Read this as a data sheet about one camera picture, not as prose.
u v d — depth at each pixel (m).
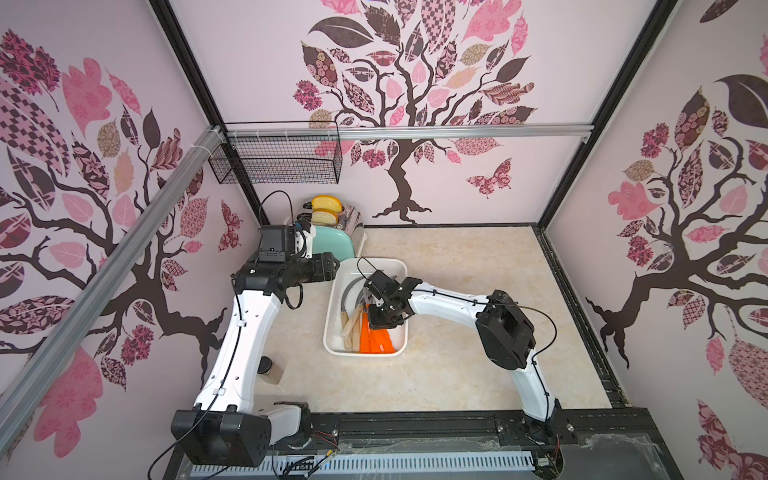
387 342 0.87
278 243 0.54
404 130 0.93
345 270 1.00
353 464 0.70
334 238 0.98
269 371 0.76
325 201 1.00
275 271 0.49
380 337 0.87
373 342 0.86
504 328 0.55
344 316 0.93
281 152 0.95
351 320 0.90
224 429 0.37
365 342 0.86
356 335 0.88
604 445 0.72
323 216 0.97
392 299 0.69
